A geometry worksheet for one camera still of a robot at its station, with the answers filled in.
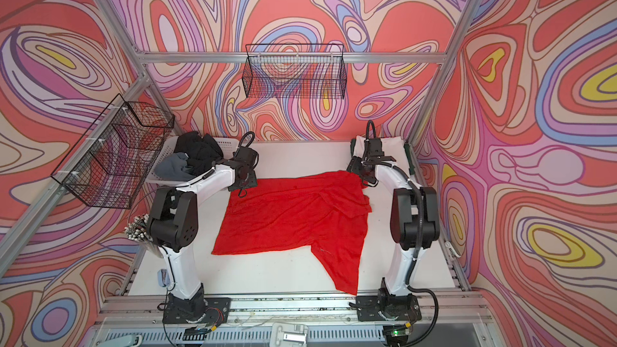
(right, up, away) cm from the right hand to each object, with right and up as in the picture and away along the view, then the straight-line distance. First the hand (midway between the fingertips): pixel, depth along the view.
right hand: (358, 174), depth 99 cm
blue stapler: (-69, -33, -21) cm, 79 cm away
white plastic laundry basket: (-58, +12, +10) cm, 60 cm away
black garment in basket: (-68, +10, +6) cm, 69 cm away
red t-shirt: (-15, -15, -3) cm, 22 cm away
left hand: (-46, -2, 0) cm, 46 cm away
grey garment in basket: (-78, +3, -1) cm, 78 cm away
